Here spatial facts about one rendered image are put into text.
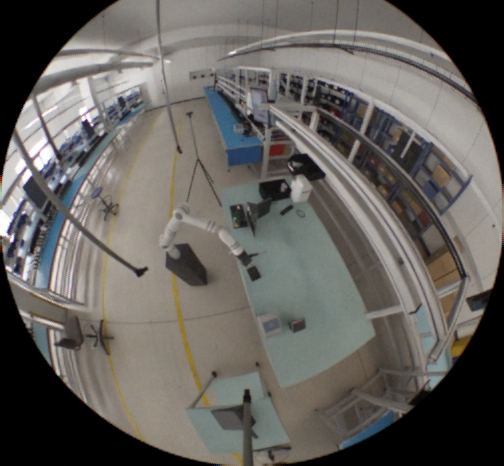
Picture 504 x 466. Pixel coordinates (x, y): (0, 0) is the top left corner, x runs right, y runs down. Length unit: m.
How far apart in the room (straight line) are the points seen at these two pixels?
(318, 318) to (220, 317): 1.34
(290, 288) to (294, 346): 0.47
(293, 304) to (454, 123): 4.41
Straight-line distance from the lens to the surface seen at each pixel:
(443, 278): 3.90
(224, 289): 2.30
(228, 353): 2.31
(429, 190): 4.05
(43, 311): 4.08
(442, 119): 4.48
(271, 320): 1.12
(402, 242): 0.57
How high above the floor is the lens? 2.24
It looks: 53 degrees down
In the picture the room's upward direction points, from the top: 3 degrees clockwise
